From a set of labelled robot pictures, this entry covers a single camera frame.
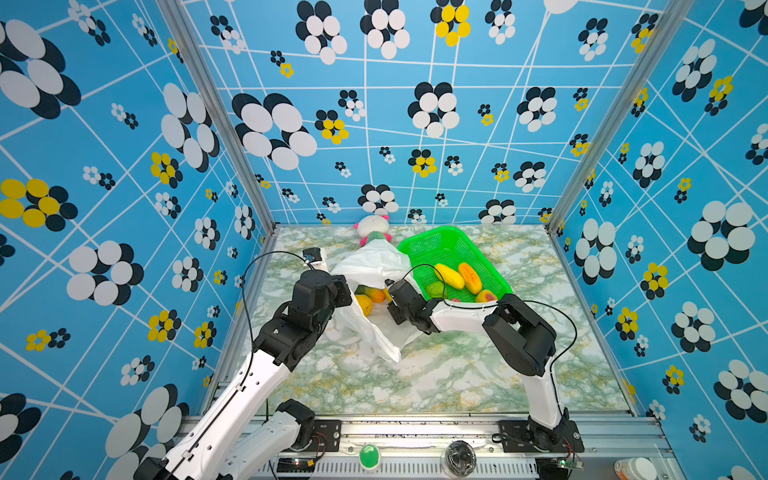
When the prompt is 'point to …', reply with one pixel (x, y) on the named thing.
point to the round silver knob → (460, 458)
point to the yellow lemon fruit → (450, 276)
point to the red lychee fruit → (455, 300)
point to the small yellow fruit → (365, 304)
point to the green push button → (369, 456)
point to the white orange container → (638, 468)
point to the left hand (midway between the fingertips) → (344, 274)
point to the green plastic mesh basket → (442, 250)
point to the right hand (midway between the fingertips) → (398, 300)
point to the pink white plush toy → (372, 228)
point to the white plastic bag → (375, 264)
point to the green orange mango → (376, 295)
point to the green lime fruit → (435, 290)
